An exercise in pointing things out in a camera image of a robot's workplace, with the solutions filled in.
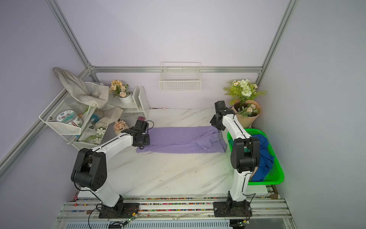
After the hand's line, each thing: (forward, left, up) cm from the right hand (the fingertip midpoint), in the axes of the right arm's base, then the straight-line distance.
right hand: (216, 126), depth 96 cm
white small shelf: (+16, +54, +8) cm, 57 cm away
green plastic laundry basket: (-32, -31, -6) cm, 44 cm away
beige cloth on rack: (+3, +69, +8) cm, 70 cm away
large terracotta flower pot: (+5, -20, +8) cm, 22 cm away
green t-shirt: (-12, -8, -1) cm, 15 cm away
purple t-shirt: (0, +22, -16) cm, 27 cm away
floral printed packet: (-9, +78, +6) cm, 79 cm away
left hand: (-8, +48, -4) cm, 49 cm away
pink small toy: (+17, +57, -9) cm, 60 cm away
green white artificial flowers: (+13, -16, +19) cm, 28 cm away
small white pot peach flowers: (+20, +66, +18) cm, 71 cm away
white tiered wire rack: (-2, +79, +20) cm, 81 cm away
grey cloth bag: (+8, +76, +23) cm, 80 cm away
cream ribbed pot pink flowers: (+1, +67, +1) cm, 67 cm away
